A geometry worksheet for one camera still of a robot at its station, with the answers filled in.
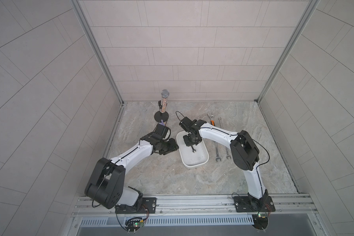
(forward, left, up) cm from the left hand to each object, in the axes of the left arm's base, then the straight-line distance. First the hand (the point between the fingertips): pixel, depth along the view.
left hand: (178, 146), depth 86 cm
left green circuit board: (-36, +19, -3) cm, 41 cm away
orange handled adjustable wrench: (+21, -23, -4) cm, 32 cm away
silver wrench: (-1, -9, -2) cm, 9 cm away
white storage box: (-5, -6, -6) cm, 9 cm away
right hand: (+5, -6, -5) cm, 10 cm away
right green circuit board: (-35, -39, -6) cm, 53 cm away
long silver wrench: (-5, -24, -5) cm, 24 cm away
